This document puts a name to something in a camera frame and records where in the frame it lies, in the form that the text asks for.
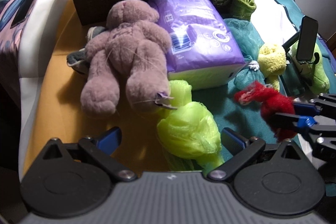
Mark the green plush toy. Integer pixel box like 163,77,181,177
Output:
290,42,330,94

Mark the grey white sock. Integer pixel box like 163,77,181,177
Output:
67,26,106,77

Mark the mauve plush teddy bear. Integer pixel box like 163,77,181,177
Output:
80,0,171,117

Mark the green knitted sock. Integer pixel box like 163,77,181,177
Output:
230,0,257,21

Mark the purple wipes pack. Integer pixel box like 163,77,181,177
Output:
148,0,245,90

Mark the dark phone stand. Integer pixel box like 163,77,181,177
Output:
280,31,319,97

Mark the black smartphone on pink cloth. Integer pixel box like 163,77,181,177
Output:
10,0,35,28

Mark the yellow fluffy towel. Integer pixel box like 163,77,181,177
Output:
257,44,286,91

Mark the pink cloth with blue print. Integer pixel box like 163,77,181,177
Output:
0,0,55,64

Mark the lime green mesh pouf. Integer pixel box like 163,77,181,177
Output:
157,80,224,174

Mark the black phone on stand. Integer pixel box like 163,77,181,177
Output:
295,16,318,61

